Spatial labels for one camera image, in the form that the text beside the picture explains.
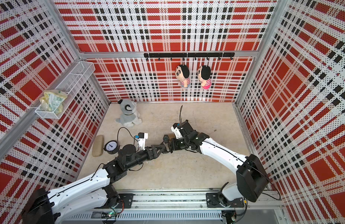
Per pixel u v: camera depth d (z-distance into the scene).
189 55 0.88
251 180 0.42
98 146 0.93
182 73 0.91
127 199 0.74
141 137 0.69
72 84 0.80
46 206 0.40
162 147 0.71
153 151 0.65
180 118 1.12
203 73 0.94
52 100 0.63
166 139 0.89
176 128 0.74
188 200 0.75
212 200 0.73
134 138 0.68
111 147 0.93
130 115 0.97
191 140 0.62
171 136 0.93
